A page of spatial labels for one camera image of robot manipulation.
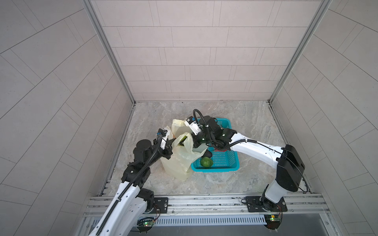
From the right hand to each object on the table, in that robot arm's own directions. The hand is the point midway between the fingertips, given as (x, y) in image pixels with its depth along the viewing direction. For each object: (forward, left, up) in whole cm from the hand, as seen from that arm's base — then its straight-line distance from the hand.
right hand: (184, 141), depth 75 cm
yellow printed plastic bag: (-10, +4, -6) cm, 12 cm away
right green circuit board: (-34, -40, -20) cm, 56 cm away
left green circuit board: (-32, +19, -14) cm, 40 cm away
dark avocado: (-1, -12, -14) cm, 19 cm away
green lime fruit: (-7, -11, -13) cm, 18 cm away
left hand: (0, +3, +3) cm, 5 cm away
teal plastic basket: (-4, -22, -18) cm, 29 cm away
